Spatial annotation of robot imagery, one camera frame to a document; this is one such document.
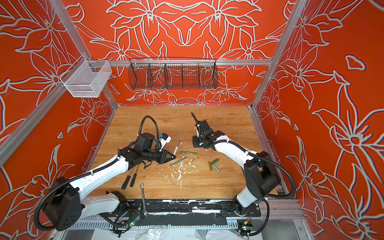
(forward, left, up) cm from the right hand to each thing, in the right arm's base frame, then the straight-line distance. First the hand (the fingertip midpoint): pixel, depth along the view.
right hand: (192, 140), depth 87 cm
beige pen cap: (-8, -1, -10) cm, 13 cm away
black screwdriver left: (-20, +38, -9) cm, 43 cm away
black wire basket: (+42, +13, +19) cm, 48 cm away
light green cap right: (-13, -14, -10) cm, 21 cm away
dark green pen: (-3, +3, -10) cm, 10 cm away
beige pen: (-8, +8, +6) cm, 13 cm away
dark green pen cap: (-8, -14, -11) cm, 19 cm away
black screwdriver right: (-19, +34, -9) cm, 40 cm away
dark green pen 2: (-9, +9, -10) cm, 16 cm away
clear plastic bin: (+33, +66, +23) cm, 78 cm away
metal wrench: (-35, +24, -10) cm, 44 cm away
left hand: (-12, +10, +4) cm, 16 cm away
